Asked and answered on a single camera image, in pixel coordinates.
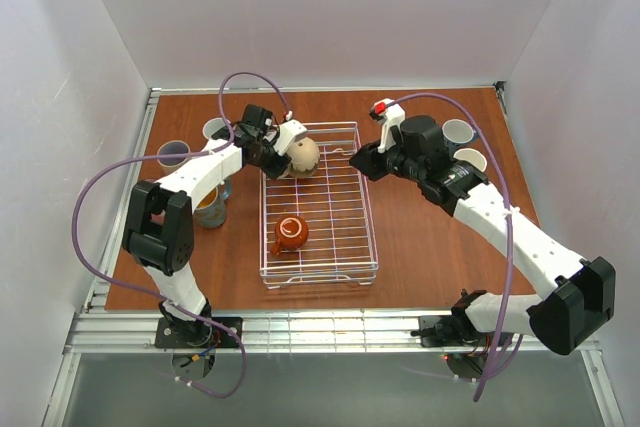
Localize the beige round mug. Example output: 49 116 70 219
280 137 320 179

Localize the pink faceted mug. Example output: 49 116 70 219
453 148 488 172

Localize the blue butterfly mug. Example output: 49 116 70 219
193 179 232 229

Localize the pearlescent pink mug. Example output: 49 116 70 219
157 140 191 175

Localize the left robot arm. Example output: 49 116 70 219
122 104 307 346

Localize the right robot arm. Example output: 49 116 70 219
350 109 616 355

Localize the blue mug white interior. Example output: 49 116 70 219
442 119 477 149

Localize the pink floral mug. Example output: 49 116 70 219
202 117 233 141

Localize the orange brown mug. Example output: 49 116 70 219
270 215 309 255

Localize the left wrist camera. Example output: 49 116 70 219
273 119 307 156

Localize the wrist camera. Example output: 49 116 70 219
273 119 307 156
369 98 406 154

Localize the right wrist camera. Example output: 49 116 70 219
369 98 406 154

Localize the white wire dish rack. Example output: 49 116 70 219
259 121 379 289

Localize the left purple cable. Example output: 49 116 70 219
71 71 294 399

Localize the purple cable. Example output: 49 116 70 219
394 92 526 403
71 71 294 399

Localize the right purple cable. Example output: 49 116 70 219
394 92 526 403

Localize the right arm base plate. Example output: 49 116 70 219
410 314 494 347

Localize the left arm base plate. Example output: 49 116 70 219
154 316 243 350

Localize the aluminium front rail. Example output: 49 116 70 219
64 309 459 354

